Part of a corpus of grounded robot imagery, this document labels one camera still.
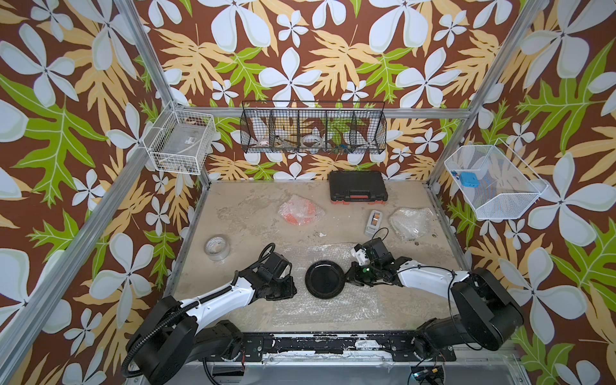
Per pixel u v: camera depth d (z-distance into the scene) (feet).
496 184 2.69
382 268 2.30
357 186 3.89
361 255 2.75
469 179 2.83
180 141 2.83
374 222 3.32
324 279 2.89
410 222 3.32
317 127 3.23
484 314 1.43
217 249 3.14
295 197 3.65
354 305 2.69
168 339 1.35
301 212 3.36
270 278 2.18
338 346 2.46
